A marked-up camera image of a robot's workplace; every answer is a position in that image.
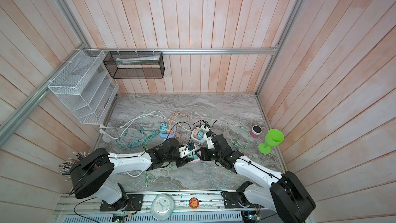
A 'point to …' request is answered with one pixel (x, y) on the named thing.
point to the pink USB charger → (195, 133)
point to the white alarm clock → (162, 206)
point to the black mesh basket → (135, 64)
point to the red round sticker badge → (194, 203)
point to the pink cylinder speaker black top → (256, 131)
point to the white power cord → (116, 131)
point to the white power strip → (203, 128)
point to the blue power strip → (169, 136)
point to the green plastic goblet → (274, 137)
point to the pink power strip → (196, 161)
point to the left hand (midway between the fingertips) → (190, 157)
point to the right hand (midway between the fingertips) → (198, 152)
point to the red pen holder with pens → (65, 168)
